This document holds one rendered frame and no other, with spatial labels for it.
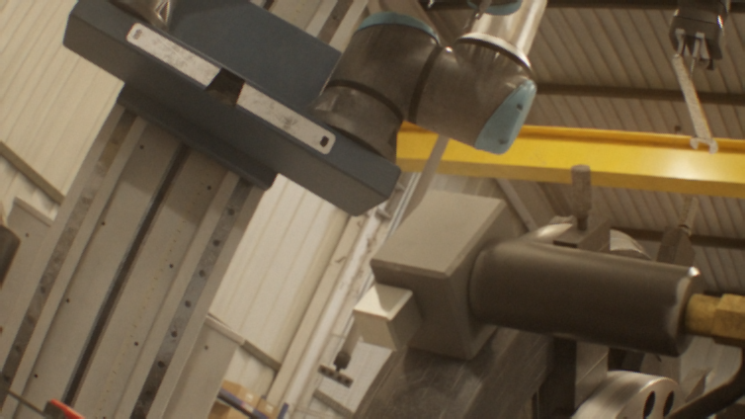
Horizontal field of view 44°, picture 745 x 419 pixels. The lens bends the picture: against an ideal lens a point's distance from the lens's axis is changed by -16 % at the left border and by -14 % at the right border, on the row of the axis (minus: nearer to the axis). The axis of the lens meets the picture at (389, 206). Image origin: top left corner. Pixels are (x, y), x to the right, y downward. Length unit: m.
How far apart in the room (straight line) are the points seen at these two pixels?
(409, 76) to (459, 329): 0.98
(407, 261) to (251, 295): 11.06
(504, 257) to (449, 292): 0.05
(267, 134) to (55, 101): 8.45
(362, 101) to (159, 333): 0.53
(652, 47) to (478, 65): 10.67
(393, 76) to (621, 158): 9.04
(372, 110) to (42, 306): 0.69
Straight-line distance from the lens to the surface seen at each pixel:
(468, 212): 0.91
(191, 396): 1.98
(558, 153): 11.23
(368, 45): 1.85
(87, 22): 1.72
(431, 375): 0.92
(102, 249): 1.87
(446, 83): 1.81
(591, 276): 0.83
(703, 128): 1.31
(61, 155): 10.19
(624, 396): 1.08
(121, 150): 1.86
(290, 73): 1.93
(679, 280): 0.81
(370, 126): 1.76
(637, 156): 10.73
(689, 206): 1.31
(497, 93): 1.81
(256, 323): 12.03
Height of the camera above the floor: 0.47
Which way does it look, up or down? 20 degrees up
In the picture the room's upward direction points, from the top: 25 degrees clockwise
